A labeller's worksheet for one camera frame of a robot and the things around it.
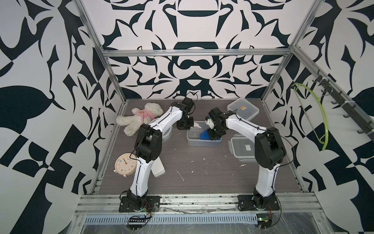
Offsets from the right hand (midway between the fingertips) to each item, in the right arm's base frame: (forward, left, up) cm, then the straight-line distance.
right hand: (210, 134), depth 93 cm
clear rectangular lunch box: (+8, +7, -8) cm, 13 cm away
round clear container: (-2, +28, +1) cm, 28 cm away
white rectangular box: (-21, +31, -1) cm, 38 cm away
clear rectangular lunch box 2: (+20, -25, +1) cm, 32 cm away
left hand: (+5, +14, +3) cm, 15 cm away
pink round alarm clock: (-17, +50, -3) cm, 53 cm away
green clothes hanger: (-8, -48, +27) cm, 56 cm away
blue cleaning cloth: (-2, +4, +2) cm, 5 cm away
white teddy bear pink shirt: (+12, +47, +4) cm, 48 cm away
